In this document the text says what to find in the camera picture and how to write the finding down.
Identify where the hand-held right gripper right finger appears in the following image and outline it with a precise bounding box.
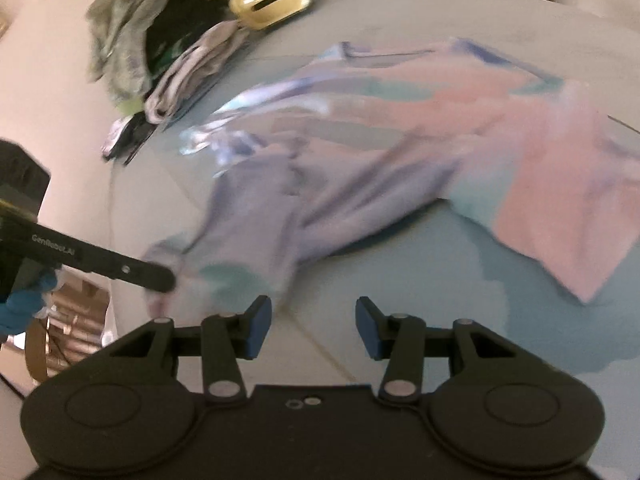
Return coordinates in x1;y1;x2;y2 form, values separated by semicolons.
355;296;518;405

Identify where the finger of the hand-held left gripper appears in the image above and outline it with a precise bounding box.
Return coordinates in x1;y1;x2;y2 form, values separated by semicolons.
15;224;177;293

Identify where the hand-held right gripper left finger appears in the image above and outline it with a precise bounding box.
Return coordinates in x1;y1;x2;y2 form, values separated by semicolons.
109;295;273;405

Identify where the pastel tie-dye shirt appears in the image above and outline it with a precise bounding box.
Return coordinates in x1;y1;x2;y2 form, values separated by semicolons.
142;37;640;318

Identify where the person's left hand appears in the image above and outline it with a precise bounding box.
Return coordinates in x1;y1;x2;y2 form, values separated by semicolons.
0;266;57;337

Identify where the blue white printed tablecloth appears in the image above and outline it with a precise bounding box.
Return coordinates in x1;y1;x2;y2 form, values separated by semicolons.
100;0;640;396

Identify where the black white garment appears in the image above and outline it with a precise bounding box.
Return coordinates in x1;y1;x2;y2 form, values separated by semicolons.
101;112;158;165

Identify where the green grey garment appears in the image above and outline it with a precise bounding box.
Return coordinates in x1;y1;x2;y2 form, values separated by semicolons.
86;0;176;107

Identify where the beige grey garment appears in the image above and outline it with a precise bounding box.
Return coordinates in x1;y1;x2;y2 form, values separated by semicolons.
144;20;251;126

